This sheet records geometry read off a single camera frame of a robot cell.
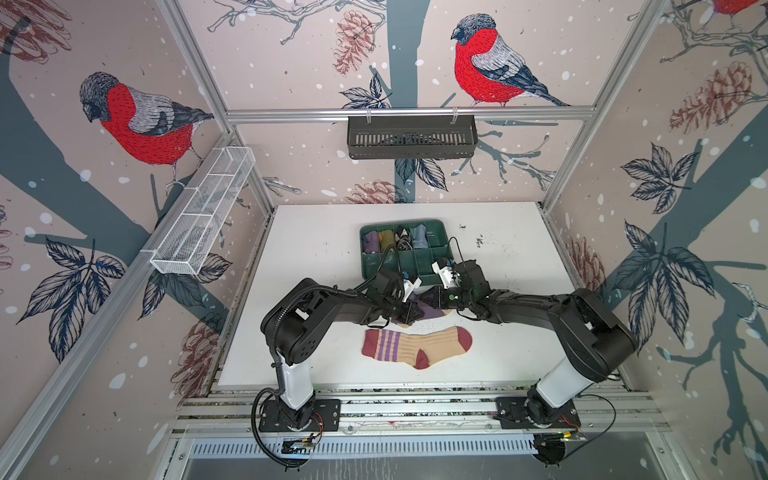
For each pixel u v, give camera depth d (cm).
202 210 79
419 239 103
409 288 85
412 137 105
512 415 73
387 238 103
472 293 73
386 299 78
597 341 46
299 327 49
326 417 73
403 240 101
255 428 70
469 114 91
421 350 83
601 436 70
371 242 103
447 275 85
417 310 90
